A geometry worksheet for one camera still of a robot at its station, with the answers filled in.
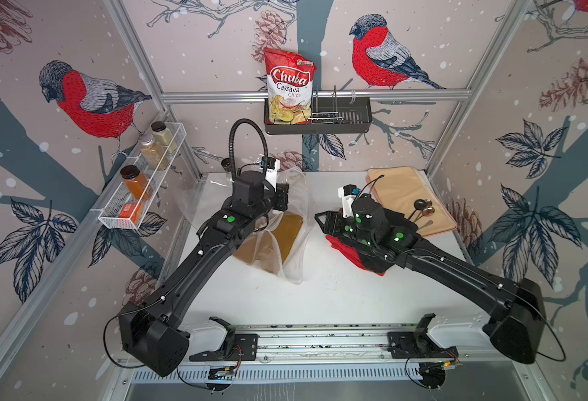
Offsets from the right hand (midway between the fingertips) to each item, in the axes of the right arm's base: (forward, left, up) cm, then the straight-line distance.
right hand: (319, 217), depth 74 cm
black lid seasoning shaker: (+37, +42, -13) cm, 57 cm away
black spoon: (+25, -45, -24) cm, 57 cm away
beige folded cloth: (+35, -41, -26) cm, 59 cm away
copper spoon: (+21, -47, -23) cm, 57 cm away
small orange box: (-6, +52, +8) cm, 53 cm away
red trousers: (+2, -13, -26) cm, 30 cm away
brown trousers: (-6, +17, -11) cm, 21 cm away
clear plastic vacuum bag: (+15, +7, -14) cm, 21 cm away
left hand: (+7, +7, +8) cm, 13 cm away
